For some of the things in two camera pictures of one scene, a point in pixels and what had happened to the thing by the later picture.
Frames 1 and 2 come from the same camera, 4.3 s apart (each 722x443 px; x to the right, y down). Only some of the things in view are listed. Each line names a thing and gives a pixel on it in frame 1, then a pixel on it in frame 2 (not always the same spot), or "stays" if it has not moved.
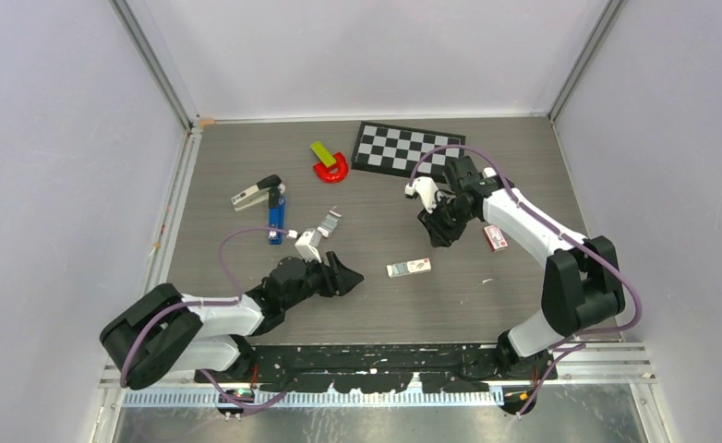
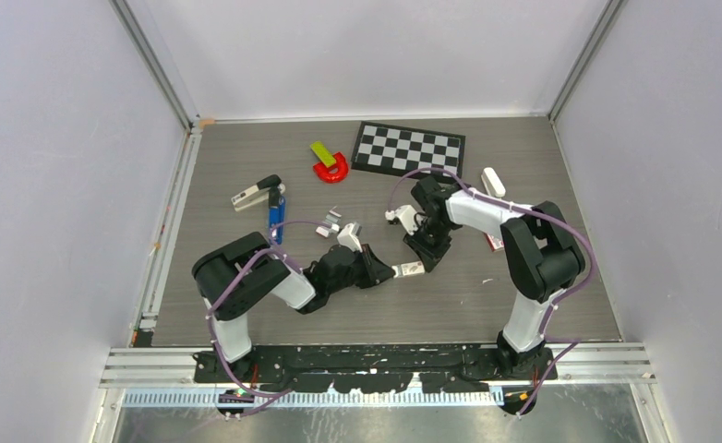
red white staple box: x=495 y=238 stays
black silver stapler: x=257 y=193 stays
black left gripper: x=343 y=278 to x=376 y=271
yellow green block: x=323 y=154 stays
